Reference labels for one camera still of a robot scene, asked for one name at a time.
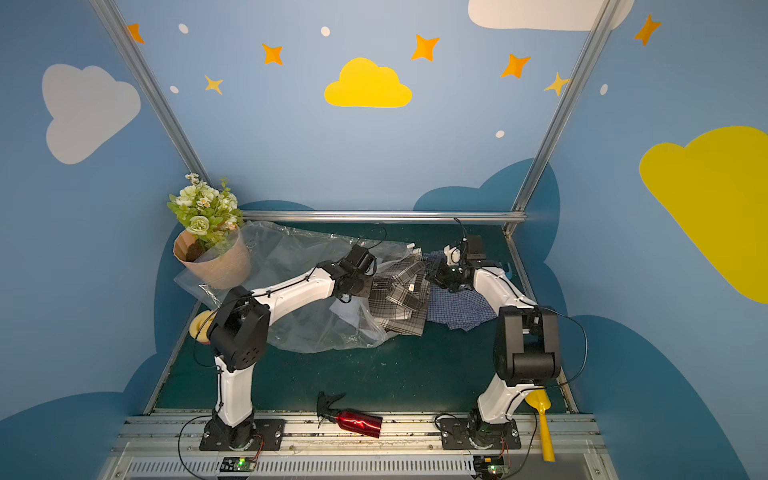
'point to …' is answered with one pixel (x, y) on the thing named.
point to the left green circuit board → (238, 464)
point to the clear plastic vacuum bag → (280, 255)
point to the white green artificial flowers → (206, 212)
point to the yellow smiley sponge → (201, 324)
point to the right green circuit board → (491, 467)
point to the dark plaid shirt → (398, 295)
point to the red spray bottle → (360, 422)
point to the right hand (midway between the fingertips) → (432, 273)
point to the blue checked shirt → (462, 309)
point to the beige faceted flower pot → (223, 264)
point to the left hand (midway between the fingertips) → (371, 284)
